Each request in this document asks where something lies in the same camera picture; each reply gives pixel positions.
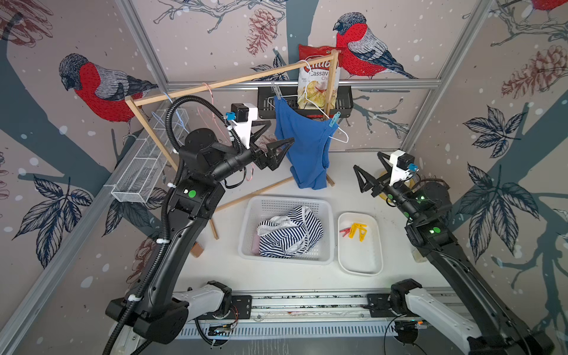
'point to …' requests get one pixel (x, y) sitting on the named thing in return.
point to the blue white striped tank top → (290, 235)
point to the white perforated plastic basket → (260, 208)
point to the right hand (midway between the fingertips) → (367, 158)
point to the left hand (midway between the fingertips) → (284, 127)
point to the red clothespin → (346, 231)
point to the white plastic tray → (357, 257)
